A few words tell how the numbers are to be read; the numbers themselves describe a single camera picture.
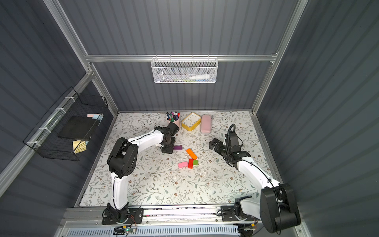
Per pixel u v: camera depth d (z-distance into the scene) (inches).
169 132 29.7
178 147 39.0
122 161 21.7
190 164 36.0
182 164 36.0
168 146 33.9
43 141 24.4
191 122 43.9
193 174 34.8
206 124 44.0
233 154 25.3
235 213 28.6
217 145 30.5
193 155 37.9
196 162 36.0
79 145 23.9
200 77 35.1
